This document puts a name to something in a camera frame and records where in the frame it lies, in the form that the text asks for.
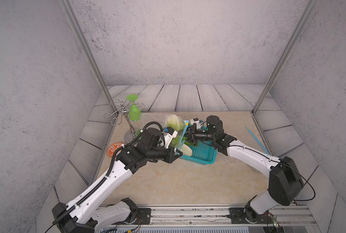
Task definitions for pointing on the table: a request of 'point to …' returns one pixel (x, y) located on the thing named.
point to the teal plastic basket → (204, 153)
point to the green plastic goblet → (134, 112)
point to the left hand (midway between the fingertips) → (184, 155)
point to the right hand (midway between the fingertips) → (177, 133)
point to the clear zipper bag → (186, 124)
